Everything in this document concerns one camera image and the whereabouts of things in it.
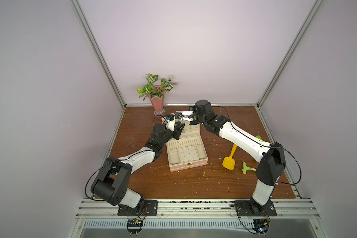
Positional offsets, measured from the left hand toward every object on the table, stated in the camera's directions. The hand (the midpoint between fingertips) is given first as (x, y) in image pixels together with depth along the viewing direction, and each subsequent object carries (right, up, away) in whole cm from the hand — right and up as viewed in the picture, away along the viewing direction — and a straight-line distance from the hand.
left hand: (183, 123), depth 83 cm
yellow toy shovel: (+28, -24, +5) cm, 37 cm away
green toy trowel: (+52, -10, +17) cm, 56 cm away
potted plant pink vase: (-19, +21, +18) cm, 34 cm away
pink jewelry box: (+3, -17, +2) cm, 17 cm away
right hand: (+5, +12, -2) cm, 13 cm away
